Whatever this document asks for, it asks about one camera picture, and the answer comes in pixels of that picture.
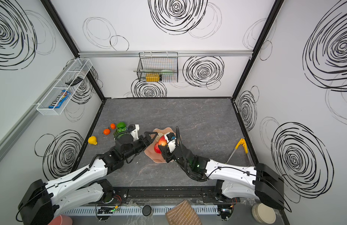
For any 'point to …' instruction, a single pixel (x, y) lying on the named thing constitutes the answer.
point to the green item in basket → (164, 71)
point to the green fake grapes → (119, 130)
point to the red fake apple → (156, 148)
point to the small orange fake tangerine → (112, 126)
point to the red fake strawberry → (162, 141)
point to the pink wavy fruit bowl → (149, 151)
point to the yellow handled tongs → (242, 142)
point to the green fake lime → (121, 125)
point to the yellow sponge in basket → (152, 77)
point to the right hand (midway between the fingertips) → (162, 143)
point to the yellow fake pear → (92, 140)
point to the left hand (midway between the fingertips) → (156, 136)
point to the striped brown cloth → (182, 213)
